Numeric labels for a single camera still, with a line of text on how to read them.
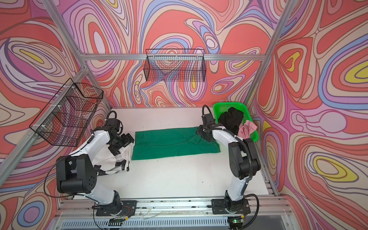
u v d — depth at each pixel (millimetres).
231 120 1004
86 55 868
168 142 965
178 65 960
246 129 1010
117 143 738
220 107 1116
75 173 441
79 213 731
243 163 490
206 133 705
